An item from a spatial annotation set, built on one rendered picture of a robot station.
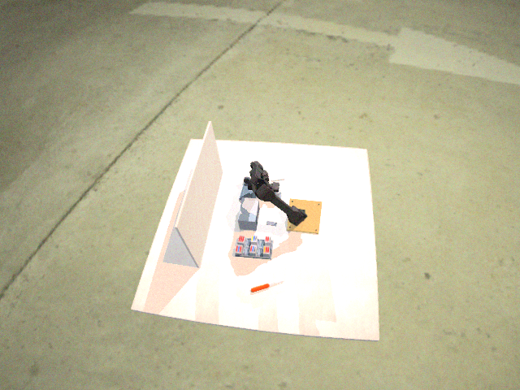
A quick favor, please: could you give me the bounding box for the pale beige flat panel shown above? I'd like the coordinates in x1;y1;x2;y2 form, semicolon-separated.
175;121;223;268

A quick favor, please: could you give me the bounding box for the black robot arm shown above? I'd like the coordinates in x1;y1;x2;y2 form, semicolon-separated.
249;161;308;226

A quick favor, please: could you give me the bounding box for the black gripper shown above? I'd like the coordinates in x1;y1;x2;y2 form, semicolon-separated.
248;181;280;193

